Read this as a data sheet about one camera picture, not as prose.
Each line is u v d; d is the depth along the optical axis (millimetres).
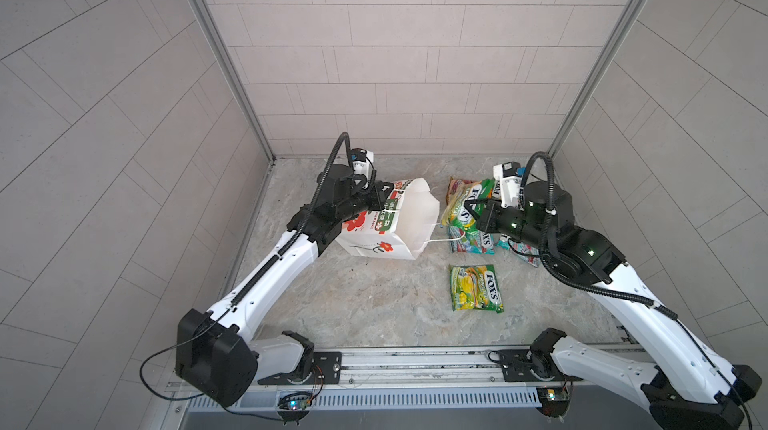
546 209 444
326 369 711
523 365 711
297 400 642
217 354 370
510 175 559
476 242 911
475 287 818
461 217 637
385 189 717
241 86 949
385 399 679
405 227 860
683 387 381
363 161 651
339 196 541
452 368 724
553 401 681
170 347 366
